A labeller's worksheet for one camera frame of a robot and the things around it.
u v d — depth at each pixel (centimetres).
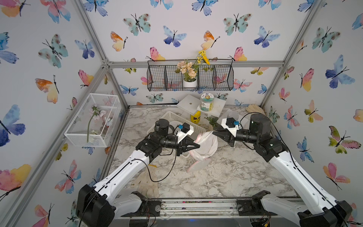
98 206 37
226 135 59
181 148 58
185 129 56
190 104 101
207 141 66
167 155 64
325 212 37
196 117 104
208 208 75
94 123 74
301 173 43
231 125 52
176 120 108
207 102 82
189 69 81
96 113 75
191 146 64
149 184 82
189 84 92
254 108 119
